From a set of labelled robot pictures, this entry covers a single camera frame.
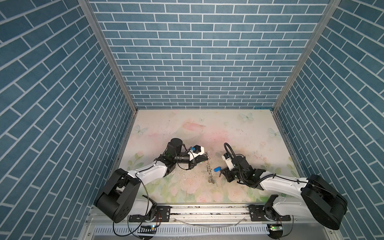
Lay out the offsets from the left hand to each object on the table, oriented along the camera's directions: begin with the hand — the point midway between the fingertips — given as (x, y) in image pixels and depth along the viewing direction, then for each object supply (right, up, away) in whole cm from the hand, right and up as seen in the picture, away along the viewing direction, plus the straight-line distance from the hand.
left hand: (206, 158), depth 78 cm
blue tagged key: (+7, -9, +11) cm, 16 cm away
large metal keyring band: (+2, -6, -2) cm, 6 cm away
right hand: (+9, -9, +9) cm, 15 cm away
